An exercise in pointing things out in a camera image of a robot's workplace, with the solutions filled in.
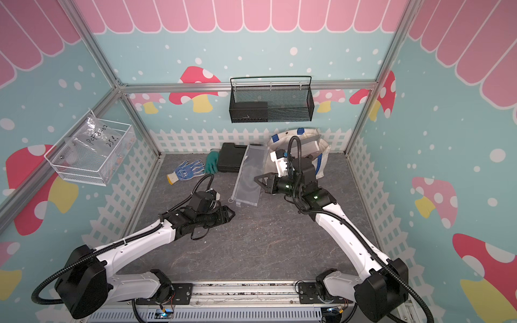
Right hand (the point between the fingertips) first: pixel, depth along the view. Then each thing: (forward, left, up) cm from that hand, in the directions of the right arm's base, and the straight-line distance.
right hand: (254, 175), depth 69 cm
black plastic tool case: (+37, +16, -28) cm, 49 cm away
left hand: (-5, +11, -22) cm, 26 cm away
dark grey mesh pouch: (-2, +3, -6) cm, 7 cm away
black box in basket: (+33, +3, +4) cm, 33 cm away
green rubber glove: (+32, +27, -29) cm, 51 cm away
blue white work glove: (+30, +41, -31) cm, 59 cm away
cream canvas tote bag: (+26, -26, -11) cm, 38 cm away
